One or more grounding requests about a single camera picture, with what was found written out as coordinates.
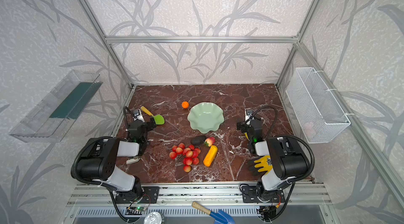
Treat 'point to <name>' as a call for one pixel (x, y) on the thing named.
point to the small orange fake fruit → (185, 104)
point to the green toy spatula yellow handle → (159, 119)
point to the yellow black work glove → (265, 163)
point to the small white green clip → (131, 161)
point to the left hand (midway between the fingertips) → (145, 112)
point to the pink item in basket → (309, 128)
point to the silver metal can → (154, 217)
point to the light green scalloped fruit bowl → (205, 117)
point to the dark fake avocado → (198, 140)
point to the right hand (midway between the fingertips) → (248, 112)
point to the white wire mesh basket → (315, 111)
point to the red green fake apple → (209, 141)
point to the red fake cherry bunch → (190, 154)
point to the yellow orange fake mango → (210, 155)
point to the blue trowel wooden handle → (220, 216)
